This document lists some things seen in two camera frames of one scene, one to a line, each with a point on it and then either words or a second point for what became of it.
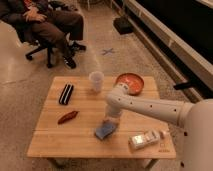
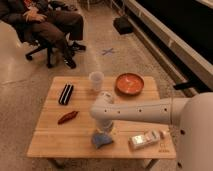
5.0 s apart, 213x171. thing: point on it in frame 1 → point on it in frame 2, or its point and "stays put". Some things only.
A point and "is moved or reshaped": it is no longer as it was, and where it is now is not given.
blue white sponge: [105, 130] is moved or reshaped
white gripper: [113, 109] → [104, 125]
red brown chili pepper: [67, 116] stays put
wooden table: [71, 111] stays put
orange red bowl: [133, 82] stays put
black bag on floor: [123, 25] stays put
